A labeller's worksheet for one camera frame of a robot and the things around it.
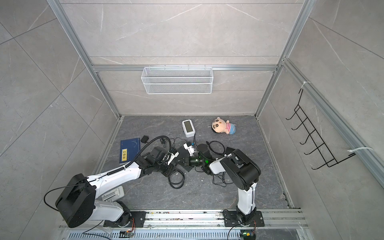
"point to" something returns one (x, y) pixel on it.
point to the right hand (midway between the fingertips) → (176, 161)
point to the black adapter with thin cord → (144, 139)
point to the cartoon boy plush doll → (220, 125)
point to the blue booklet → (129, 150)
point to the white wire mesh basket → (177, 80)
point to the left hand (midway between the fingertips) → (175, 165)
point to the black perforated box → (183, 159)
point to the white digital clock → (188, 128)
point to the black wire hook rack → (329, 159)
